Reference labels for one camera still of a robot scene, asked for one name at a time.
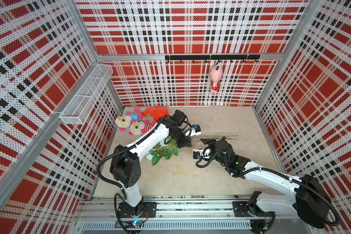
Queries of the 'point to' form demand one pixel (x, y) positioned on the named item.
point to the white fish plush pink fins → (138, 127)
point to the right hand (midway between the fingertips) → (205, 141)
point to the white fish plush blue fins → (124, 121)
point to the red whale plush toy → (156, 112)
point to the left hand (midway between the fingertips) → (190, 143)
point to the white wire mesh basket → (79, 110)
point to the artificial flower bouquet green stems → (170, 146)
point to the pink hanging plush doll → (215, 73)
